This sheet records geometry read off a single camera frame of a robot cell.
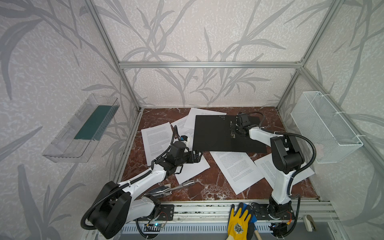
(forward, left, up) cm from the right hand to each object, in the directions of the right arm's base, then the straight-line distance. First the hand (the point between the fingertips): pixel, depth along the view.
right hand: (234, 123), depth 103 cm
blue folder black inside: (-4, +11, -7) cm, 13 cm away
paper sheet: (-9, +54, -6) cm, 55 cm away
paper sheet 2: (-36, +30, +7) cm, 47 cm away
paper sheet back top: (+6, +31, -7) cm, 33 cm away
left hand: (-23, +24, +6) cm, 34 cm away
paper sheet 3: (-30, 0, -6) cm, 31 cm away
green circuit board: (-59, +47, -7) cm, 75 cm away
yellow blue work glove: (-58, +4, -2) cm, 58 cm away
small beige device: (-57, -28, -3) cm, 64 cm away
